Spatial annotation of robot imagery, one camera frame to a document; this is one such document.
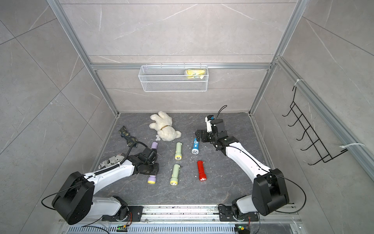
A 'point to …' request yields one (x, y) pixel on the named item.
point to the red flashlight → (202, 176)
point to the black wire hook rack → (316, 144)
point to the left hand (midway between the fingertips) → (158, 167)
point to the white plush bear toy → (163, 126)
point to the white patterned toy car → (112, 161)
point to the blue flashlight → (196, 148)
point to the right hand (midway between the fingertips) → (203, 132)
